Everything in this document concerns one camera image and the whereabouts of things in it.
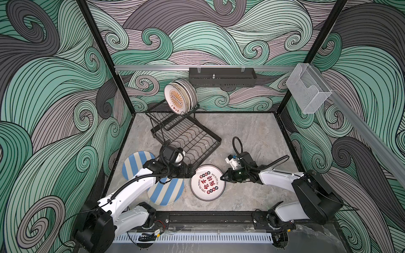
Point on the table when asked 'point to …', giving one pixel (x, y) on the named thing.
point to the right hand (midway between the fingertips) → (220, 180)
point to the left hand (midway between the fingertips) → (189, 171)
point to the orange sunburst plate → (175, 98)
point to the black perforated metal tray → (217, 77)
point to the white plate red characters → (206, 185)
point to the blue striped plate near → (166, 194)
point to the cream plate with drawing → (192, 98)
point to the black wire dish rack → (184, 131)
